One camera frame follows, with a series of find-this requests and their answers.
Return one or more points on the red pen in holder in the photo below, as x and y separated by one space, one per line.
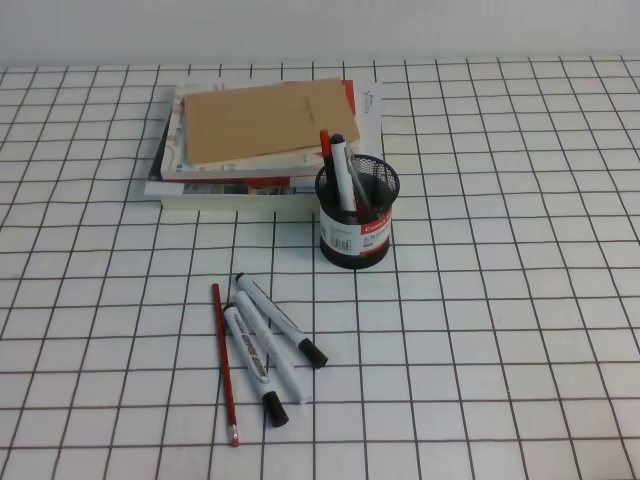
326 152

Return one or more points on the white marker black cap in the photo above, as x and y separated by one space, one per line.
257 371
343 177
304 344

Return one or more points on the red and white book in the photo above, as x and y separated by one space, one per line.
218 132

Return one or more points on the clear gel pen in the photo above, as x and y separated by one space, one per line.
362 199

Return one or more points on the thick cream bottom book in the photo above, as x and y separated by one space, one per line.
264 195

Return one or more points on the white paper sheet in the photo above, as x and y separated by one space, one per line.
368 117

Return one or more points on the black mesh pen holder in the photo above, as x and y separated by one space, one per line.
358 240

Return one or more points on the red pencil with eraser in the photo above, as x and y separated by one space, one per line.
224 367

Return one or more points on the brown kraft notebook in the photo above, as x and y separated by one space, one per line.
230 124

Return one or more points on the white capless marker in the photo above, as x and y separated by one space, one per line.
284 367

